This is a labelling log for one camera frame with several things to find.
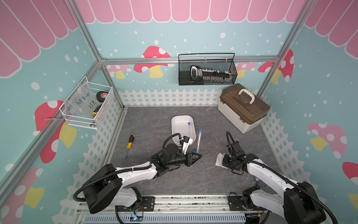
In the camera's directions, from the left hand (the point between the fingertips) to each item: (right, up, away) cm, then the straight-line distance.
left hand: (200, 158), depth 75 cm
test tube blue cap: (-5, +18, +33) cm, 38 cm away
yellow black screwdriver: (-47, +4, +22) cm, 52 cm away
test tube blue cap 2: (+4, +13, +33) cm, 35 cm away
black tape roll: (-57, +35, +5) cm, 67 cm away
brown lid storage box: (+34, +30, +26) cm, 52 cm away
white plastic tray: (-9, +17, +36) cm, 41 cm away
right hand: (+16, -5, +13) cm, 22 cm away
